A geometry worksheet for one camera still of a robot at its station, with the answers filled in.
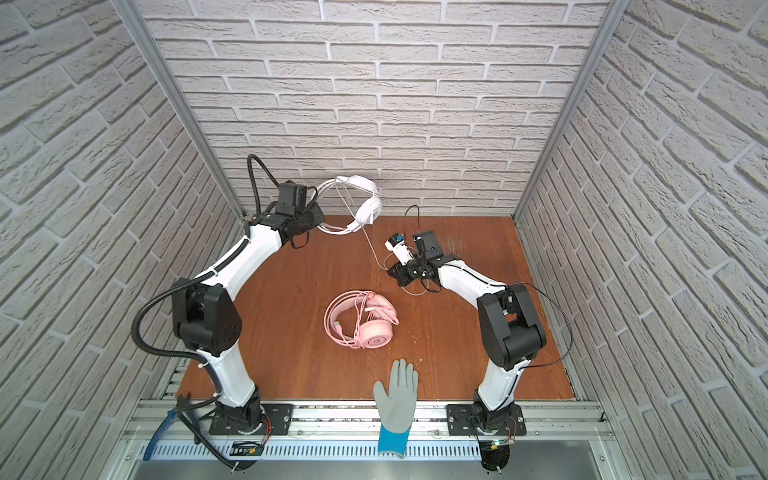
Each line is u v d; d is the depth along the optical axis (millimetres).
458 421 740
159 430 711
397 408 752
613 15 697
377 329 808
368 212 815
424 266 719
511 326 481
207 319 482
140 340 448
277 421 728
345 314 923
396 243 813
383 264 1033
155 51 760
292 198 683
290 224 653
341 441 740
